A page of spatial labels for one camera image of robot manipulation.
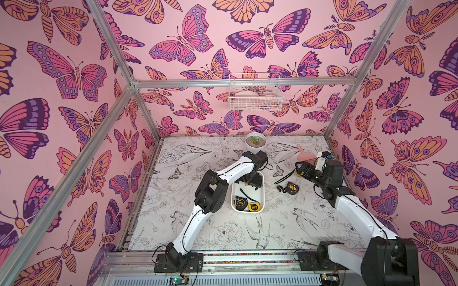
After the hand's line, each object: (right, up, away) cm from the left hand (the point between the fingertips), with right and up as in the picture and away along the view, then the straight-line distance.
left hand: (252, 183), depth 97 cm
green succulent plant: (+3, +24, +6) cm, 25 cm away
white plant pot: (0, +21, +5) cm, 22 cm away
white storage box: (+3, -6, -3) cm, 7 cm away
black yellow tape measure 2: (0, -10, -10) cm, 14 cm away
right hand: (+21, +11, -12) cm, 27 cm away
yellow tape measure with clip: (+20, -1, -4) cm, 20 cm away
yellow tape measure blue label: (+19, -4, -5) cm, 20 cm away
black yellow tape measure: (-6, -8, -10) cm, 14 cm away
